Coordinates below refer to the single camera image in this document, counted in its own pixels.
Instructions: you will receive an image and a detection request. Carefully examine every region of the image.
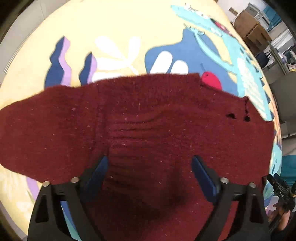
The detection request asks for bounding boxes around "dark red knit sweater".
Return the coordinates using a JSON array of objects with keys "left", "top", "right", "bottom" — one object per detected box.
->
[{"left": 1, "top": 74, "right": 275, "bottom": 240}]

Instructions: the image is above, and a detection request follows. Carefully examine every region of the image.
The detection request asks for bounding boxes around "right hand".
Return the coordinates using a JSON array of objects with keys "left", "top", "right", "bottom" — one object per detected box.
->
[{"left": 268, "top": 203, "right": 290, "bottom": 231}]

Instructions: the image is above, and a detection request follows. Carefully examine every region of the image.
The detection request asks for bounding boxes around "teal fabric pile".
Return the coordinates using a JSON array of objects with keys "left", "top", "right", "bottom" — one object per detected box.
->
[{"left": 280, "top": 155, "right": 296, "bottom": 187}]

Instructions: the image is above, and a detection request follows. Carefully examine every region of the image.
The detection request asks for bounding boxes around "grey office chair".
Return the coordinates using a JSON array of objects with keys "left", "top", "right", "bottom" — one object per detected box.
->
[{"left": 269, "top": 71, "right": 296, "bottom": 123}]

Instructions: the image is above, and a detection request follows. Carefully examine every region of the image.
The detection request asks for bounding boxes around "wooden nightstand cabinet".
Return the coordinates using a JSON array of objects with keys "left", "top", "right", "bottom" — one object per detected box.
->
[{"left": 233, "top": 11, "right": 271, "bottom": 56}]

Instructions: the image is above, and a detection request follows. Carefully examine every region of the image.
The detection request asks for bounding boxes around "white printer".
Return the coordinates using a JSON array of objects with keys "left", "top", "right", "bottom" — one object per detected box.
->
[{"left": 245, "top": 3, "right": 270, "bottom": 29}]

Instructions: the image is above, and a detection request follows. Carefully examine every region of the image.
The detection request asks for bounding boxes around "yellow dinosaur print bedspread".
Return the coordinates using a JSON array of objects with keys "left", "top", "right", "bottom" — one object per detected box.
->
[{"left": 1, "top": 1, "right": 281, "bottom": 240}]

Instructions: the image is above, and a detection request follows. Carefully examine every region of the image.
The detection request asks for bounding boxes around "white wardrobe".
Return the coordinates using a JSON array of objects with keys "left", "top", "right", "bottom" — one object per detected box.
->
[{"left": 1, "top": 1, "right": 67, "bottom": 82}]

